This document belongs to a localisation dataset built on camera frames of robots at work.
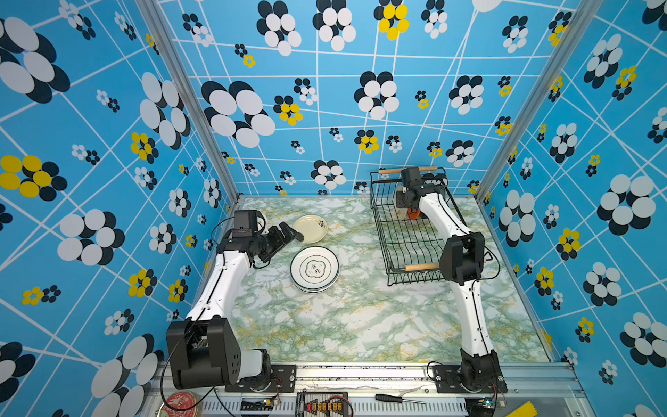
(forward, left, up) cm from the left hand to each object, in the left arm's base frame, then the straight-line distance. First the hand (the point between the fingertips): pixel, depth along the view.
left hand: (291, 236), depth 84 cm
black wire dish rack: (+9, -44, -16) cm, 48 cm away
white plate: (-3, -7, -15) cm, 17 cm away
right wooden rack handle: (-12, -40, +1) cm, 42 cm away
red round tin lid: (-43, +26, -15) cm, 52 cm away
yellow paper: (-45, -66, -17) cm, 81 cm away
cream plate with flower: (+18, -4, -18) cm, 25 cm away
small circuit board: (-44, +4, -18) cm, 48 cm away
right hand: (+25, -45, -7) cm, 52 cm away
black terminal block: (-44, -12, -16) cm, 48 cm away
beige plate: (+24, -43, -15) cm, 51 cm away
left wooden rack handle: (+33, -36, 0) cm, 49 cm away
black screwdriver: (-42, -32, -17) cm, 56 cm away
